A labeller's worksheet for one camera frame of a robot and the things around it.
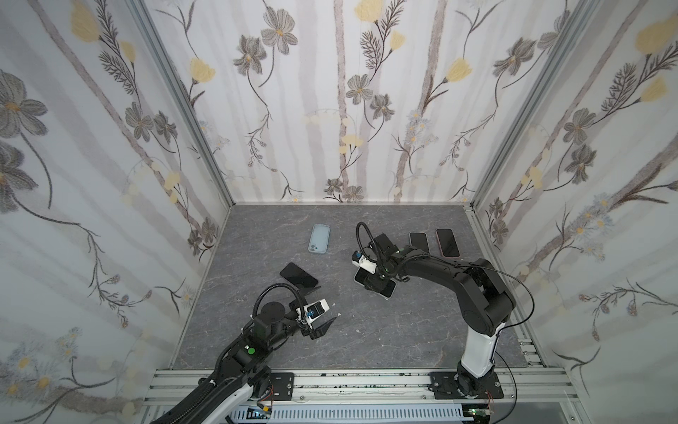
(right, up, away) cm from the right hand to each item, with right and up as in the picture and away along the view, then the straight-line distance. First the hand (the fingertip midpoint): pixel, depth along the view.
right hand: (367, 269), depth 94 cm
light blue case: (+4, -4, -10) cm, 12 cm away
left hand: (-16, -5, -17) cm, 24 cm away
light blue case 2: (-19, +9, +14) cm, 25 cm away
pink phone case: (+31, +7, +11) cm, 34 cm away
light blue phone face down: (+23, +10, +14) cm, 29 cm away
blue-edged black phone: (+23, +10, +14) cm, 29 cm away
